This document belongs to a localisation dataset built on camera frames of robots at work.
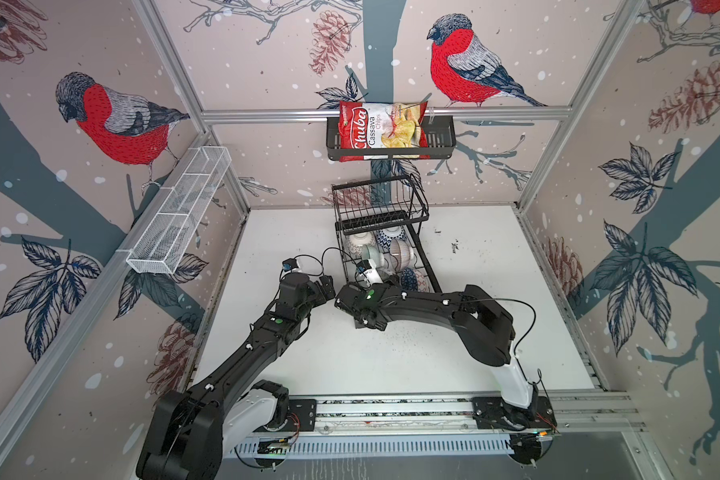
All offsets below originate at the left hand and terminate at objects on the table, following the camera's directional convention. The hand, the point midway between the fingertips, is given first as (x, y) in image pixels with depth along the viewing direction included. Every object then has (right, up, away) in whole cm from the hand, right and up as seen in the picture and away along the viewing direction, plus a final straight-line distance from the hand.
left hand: (320, 282), depth 84 cm
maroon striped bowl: (+24, +7, +10) cm, 27 cm away
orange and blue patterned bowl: (+20, +13, +19) cm, 31 cm away
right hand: (+21, -2, +3) cm, 21 cm away
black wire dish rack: (+17, +19, +25) cm, 36 cm away
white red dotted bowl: (+12, +10, +16) cm, 23 cm away
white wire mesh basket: (-37, +13, -13) cm, 41 cm away
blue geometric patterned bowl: (+27, -1, +10) cm, 29 cm away
